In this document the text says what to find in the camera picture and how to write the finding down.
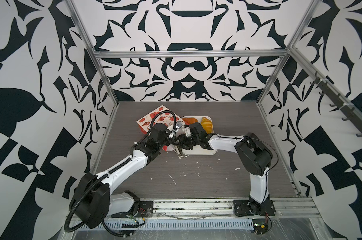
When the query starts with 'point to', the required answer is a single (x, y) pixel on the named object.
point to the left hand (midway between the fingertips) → (170, 124)
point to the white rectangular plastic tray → (198, 150)
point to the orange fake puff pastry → (190, 120)
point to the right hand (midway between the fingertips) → (174, 143)
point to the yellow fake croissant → (207, 125)
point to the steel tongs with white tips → (178, 150)
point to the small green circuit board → (260, 226)
